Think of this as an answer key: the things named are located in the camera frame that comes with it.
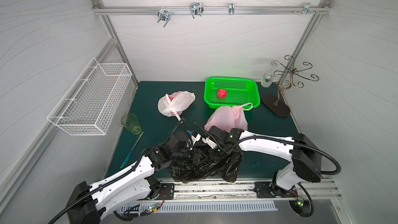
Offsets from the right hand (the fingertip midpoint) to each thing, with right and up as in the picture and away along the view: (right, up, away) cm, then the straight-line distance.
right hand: (209, 158), depth 78 cm
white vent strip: (+11, -19, -8) cm, 24 cm away
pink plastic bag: (+11, +19, +11) cm, 25 cm away
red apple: (+10, +34, +28) cm, 46 cm away
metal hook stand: (+45, +27, +29) cm, 60 cm away
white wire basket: (-53, +30, -8) cm, 62 cm away
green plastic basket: (+24, +37, +36) cm, 57 cm away
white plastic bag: (-21, +28, +16) cm, 38 cm away
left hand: (-2, +2, -8) cm, 9 cm away
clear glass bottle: (+37, +42, +17) cm, 59 cm away
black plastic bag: (+8, -2, -5) cm, 10 cm away
